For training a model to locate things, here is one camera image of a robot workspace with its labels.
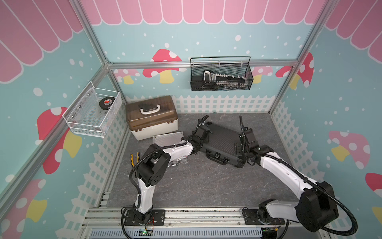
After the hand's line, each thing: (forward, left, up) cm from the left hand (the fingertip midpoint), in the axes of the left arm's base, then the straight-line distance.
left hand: (203, 134), depth 97 cm
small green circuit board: (-52, +28, -11) cm, 61 cm away
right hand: (-10, -22, +4) cm, 25 cm away
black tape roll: (+2, +53, +25) cm, 59 cm away
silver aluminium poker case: (-2, +26, -5) cm, 26 cm away
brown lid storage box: (+5, +33, +11) cm, 35 cm away
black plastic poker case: (-9, -11, +1) cm, 14 cm away
